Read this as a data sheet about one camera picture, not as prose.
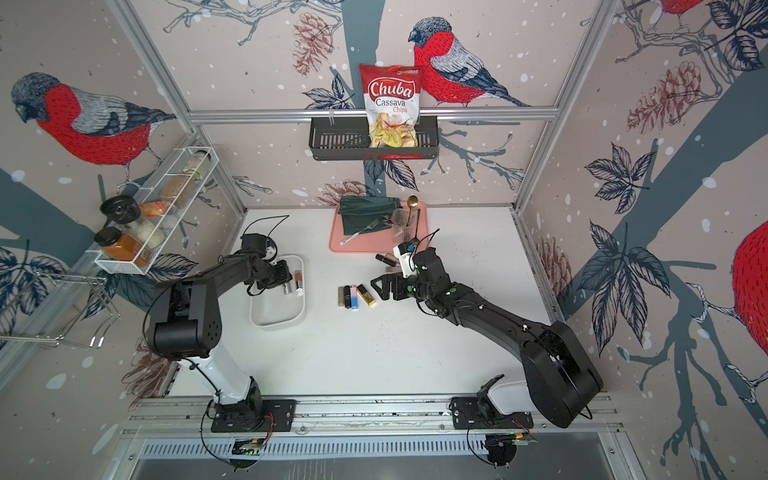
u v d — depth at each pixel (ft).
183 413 2.50
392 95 2.68
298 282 3.20
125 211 2.04
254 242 2.56
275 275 2.83
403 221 3.72
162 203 2.35
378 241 3.65
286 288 3.11
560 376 1.37
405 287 2.39
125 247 2.06
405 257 2.49
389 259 3.41
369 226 3.74
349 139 3.50
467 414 2.39
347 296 3.11
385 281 2.38
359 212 3.90
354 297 3.10
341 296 3.11
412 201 3.44
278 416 2.40
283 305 3.08
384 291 2.41
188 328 1.60
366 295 3.09
